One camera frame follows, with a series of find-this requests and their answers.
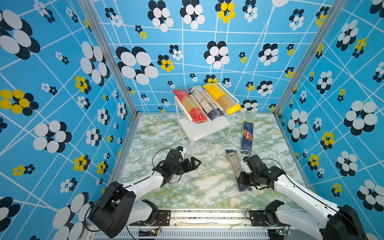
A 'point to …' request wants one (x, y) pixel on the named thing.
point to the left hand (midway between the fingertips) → (197, 164)
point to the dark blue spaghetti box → (247, 138)
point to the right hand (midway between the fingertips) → (240, 179)
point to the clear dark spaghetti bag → (235, 162)
